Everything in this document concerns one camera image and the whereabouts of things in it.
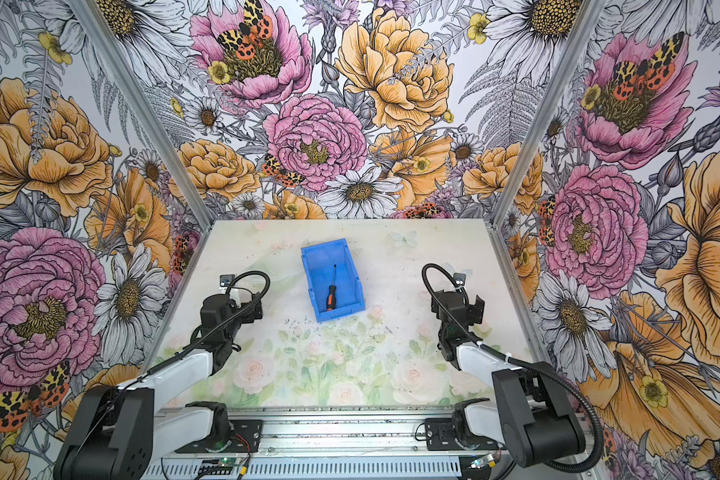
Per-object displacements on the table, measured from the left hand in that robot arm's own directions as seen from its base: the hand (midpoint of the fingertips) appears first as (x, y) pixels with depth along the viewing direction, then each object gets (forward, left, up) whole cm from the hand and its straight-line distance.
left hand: (243, 302), depth 90 cm
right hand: (-1, -64, +1) cm, 64 cm away
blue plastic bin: (+21, -20, -8) cm, 30 cm away
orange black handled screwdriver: (+3, -26, -5) cm, 26 cm away
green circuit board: (-39, -2, -8) cm, 40 cm away
